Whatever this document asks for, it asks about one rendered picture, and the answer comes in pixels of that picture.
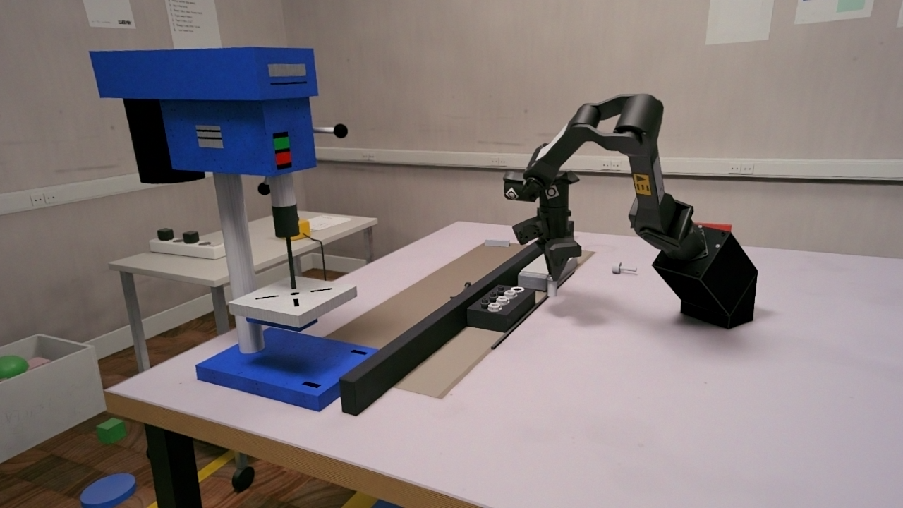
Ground long black bar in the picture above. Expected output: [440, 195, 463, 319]
[339, 242, 543, 416]

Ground blue drill press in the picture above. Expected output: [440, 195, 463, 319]
[89, 47, 379, 412]

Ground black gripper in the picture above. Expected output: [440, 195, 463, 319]
[534, 204, 581, 281]

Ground grey headed pin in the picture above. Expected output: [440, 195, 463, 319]
[612, 261, 637, 274]

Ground grey t-shaped rod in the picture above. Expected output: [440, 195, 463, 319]
[450, 282, 471, 298]

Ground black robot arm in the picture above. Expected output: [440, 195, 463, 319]
[503, 94, 709, 267]

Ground grey flanged bushing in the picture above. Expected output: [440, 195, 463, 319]
[546, 274, 557, 297]

